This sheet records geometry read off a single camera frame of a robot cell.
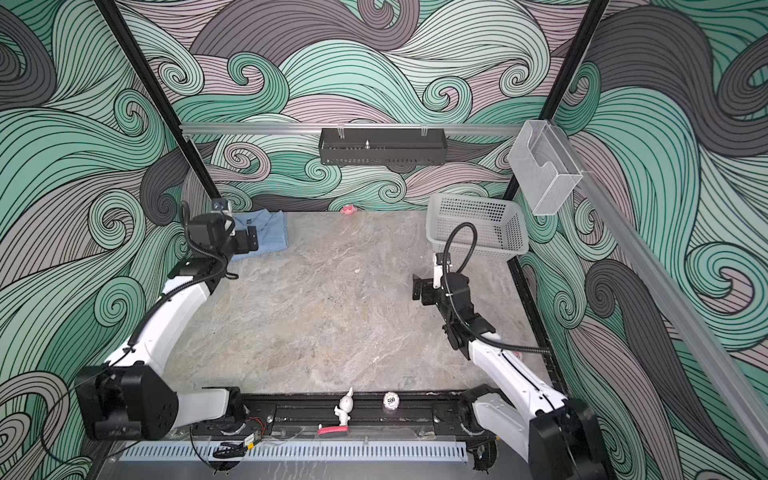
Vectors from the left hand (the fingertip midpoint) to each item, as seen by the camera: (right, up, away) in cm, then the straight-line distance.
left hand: (235, 226), depth 81 cm
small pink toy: (+28, +8, +37) cm, 47 cm away
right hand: (+55, -13, +3) cm, 57 cm away
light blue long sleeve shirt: (+1, -1, +26) cm, 26 cm away
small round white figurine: (+43, -43, -10) cm, 61 cm away
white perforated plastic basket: (+88, +1, +34) cm, 94 cm away
